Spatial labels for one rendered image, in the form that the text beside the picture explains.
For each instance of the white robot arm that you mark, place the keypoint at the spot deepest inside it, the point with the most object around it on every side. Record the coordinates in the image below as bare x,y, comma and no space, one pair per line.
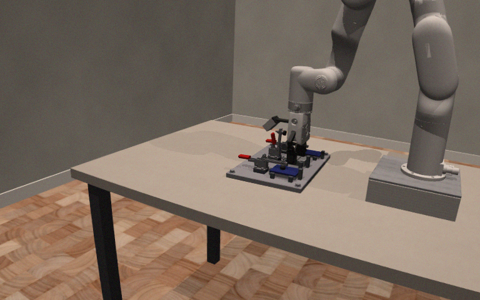
437,73

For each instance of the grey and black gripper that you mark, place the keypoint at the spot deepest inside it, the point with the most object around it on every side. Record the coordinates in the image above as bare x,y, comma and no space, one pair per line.
298,131

